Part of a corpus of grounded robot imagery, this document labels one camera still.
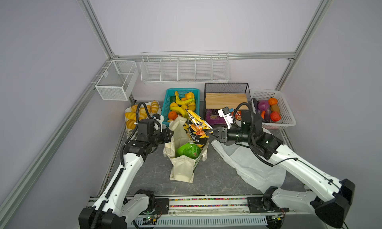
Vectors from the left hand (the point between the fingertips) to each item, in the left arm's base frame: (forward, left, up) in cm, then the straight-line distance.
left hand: (173, 134), depth 77 cm
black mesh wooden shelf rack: (+32, -35, -6) cm, 47 cm away
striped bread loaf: (+30, +26, -18) cm, 44 cm away
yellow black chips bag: (-5, -12, +12) cm, 18 cm away
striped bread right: (+37, +18, -19) cm, 46 cm away
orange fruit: (+41, -9, -12) cm, 43 cm away
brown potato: (+29, -74, -18) cm, 81 cm away
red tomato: (+19, -69, -15) cm, 73 cm away
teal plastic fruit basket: (+46, -3, -13) cm, 48 cm away
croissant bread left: (+29, +35, -18) cm, 49 cm away
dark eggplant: (+34, -59, -15) cm, 70 cm away
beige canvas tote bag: (-15, -3, -12) cm, 19 cm away
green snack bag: (-7, -9, -5) cm, 12 cm away
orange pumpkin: (+34, -72, -16) cm, 81 cm away
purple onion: (+28, -62, -13) cm, 69 cm away
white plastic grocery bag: (-13, -43, -19) cm, 48 cm away
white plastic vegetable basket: (+16, -76, -15) cm, 79 cm away
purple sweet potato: (+21, -65, -17) cm, 70 cm away
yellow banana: (+36, -3, -14) cm, 39 cm away
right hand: (-8, -16, +11) cm, 21 cm away
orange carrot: (+23, -62, -18) cm, 68 cm away
